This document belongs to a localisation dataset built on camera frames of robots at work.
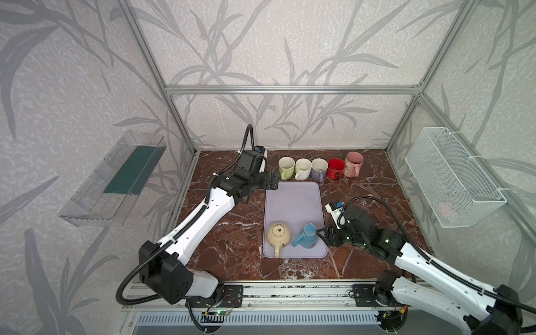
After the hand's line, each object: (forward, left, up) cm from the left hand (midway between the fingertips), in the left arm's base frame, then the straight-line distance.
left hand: (271, 170), depth 78 cm
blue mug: (-20, -14, -18) cm, 31 cm away
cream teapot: (-19, -3, -18) cm, 26 cm away
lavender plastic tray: (0, -10, -27) cm, 29 cm away
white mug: (+18, -15, -20) cm, 31 cm away
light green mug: (+18, -6, -20) cm, 27 cm away
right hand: (-16, -19, -12) cm, 28 cm away
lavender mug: (+18, -23, -22) cm, 37 cm away
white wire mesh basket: (-15, -57, +10) cm, 60 cm away
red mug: (+20, -32, -22) cm, 44 cm away
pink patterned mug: (+18, -39, -15) cm, 46 cm away
